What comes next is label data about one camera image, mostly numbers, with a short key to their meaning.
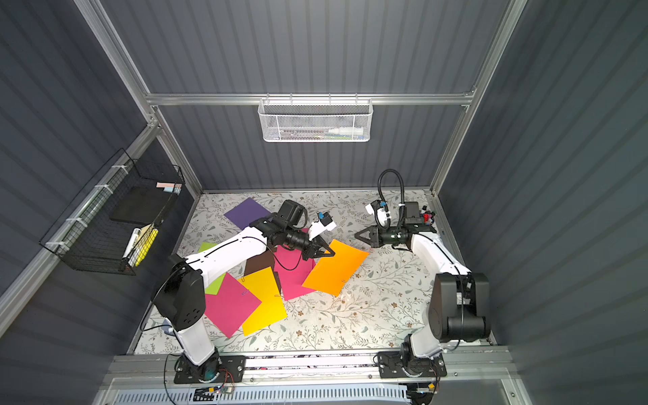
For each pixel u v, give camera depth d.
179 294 0.47
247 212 1.16
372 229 0.77
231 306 0.86
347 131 0.89
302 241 0.72
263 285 0.91
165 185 0.85
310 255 0.71
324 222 0.72
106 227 0.72
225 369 0.72
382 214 0.77
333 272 0.82
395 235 0.74
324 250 0.76
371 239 0.79
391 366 0.73
